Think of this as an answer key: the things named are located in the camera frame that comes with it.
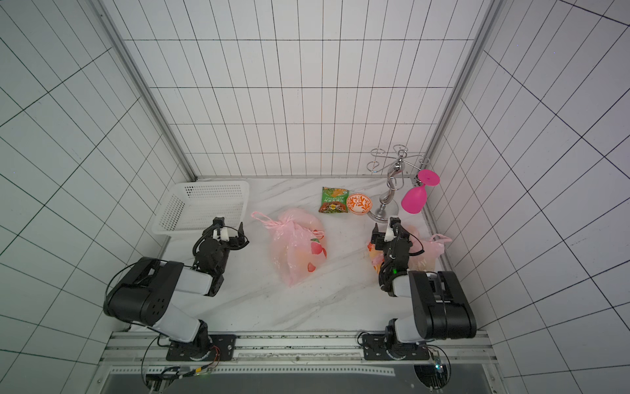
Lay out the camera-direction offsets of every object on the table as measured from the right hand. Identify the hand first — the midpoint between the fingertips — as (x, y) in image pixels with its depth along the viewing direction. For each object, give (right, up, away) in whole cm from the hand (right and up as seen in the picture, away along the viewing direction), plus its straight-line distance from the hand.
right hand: (391, 221), depth 90 cm
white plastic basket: (-84, +5, +17) cm, 86 cm away
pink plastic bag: (+7, -11, -14) cm, 19 cm away
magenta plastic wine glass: (+9, +8, 0) cm, 12 cm away
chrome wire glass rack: (+1, +21, -3) cm, 21 cm away
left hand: (-62, -2, +3) cm, 62 cm away
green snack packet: (-20, +8, +18) cm, 28 cm away
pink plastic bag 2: (-34, -7, -11) cm, 37 cm away
